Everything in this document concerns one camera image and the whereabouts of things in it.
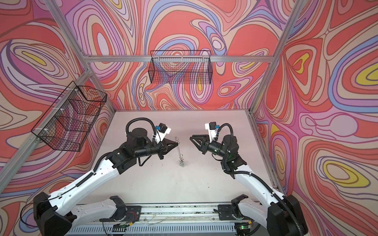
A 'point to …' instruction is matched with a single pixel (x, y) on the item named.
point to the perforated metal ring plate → (178, 147)
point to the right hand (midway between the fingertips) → (192, 141)
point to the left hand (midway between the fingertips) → (178, 144)
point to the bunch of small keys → (181, 162)
